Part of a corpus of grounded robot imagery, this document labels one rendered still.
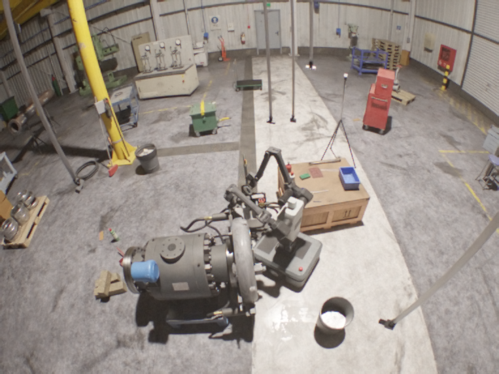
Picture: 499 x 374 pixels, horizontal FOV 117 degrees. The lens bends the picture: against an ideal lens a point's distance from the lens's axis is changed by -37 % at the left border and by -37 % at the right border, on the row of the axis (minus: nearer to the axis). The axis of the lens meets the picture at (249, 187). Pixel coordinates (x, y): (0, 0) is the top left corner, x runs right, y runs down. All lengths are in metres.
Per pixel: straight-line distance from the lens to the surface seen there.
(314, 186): 2.98
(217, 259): 2.02
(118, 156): 5.22
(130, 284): 2.25
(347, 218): 3.18
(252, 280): 1.84
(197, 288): 2.00
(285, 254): 2.55
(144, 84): 8.01
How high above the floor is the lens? 2.46
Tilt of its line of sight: 42 degrees down
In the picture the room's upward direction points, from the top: 6 degrees counter-clockwise
